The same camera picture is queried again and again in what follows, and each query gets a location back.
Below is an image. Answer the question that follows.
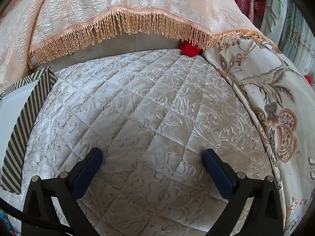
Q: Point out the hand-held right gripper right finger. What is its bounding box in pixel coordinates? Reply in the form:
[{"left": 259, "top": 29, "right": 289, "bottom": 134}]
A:
[{"left": 202, "top": 149, "right": 286, "bottom": 236}]

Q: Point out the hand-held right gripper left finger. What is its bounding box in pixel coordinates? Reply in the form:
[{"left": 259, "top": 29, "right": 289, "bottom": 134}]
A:
[{"left": 22, "top": 147, "right": 104, "bottom": 236}]

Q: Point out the striped jewelry tray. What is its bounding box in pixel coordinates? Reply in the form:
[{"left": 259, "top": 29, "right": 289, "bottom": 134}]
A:
[{"left": 0, "top": 66, "right": 57, "bottom": 195}]

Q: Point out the cream quilted sofa cover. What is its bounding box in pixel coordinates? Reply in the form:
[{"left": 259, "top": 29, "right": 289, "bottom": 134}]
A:
[{"left": 7, "top": 49, "right": 286, "bottom": 236}]

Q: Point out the floral print cushion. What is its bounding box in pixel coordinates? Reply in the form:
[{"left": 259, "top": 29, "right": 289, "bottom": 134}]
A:
[{"left": 203, "top": 33, "right": 315, "bottom": 236}]

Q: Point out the red cloth item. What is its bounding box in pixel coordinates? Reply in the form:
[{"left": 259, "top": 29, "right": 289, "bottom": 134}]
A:
[{"left": 178, "top": 42, "right": 201, "bottom": 56}]

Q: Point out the pale green curtain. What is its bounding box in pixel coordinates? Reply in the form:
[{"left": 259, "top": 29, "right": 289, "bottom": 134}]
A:
[{"left": 278, "top": 2, "right": 315, "bottom": 72}]

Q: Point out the peach fringed cloth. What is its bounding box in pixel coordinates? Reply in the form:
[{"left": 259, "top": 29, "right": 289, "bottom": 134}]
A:
[{"left": 0, "top": 0, "right": 278, "bottom": 70}]

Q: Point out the black cable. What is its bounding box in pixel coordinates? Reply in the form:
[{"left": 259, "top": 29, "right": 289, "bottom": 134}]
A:
[{"left": 0, "top": 198, "right": 72, "bottom": 230}]

